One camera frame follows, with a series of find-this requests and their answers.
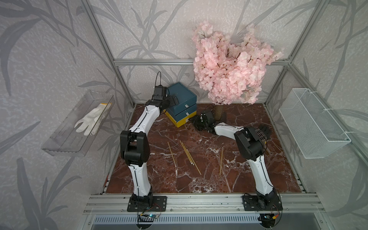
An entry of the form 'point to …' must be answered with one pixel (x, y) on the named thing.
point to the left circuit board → (147, 218)
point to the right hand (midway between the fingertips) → (188, 120)
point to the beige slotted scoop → (261, 135)
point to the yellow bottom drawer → (181, 121)
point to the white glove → (94, 120)
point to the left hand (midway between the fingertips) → (173, 100)
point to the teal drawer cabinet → (187, 104)
